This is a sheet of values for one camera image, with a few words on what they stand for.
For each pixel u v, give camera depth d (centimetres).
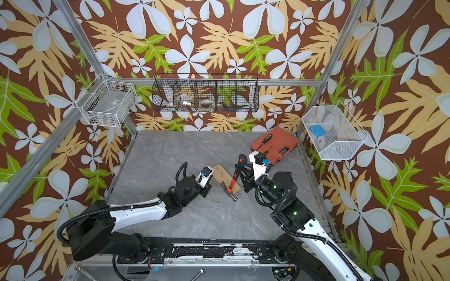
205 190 73
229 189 75
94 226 42
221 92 96
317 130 86
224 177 95
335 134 84
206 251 75
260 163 53
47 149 61
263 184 55
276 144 106
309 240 46
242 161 60
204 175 69
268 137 109
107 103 88
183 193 62
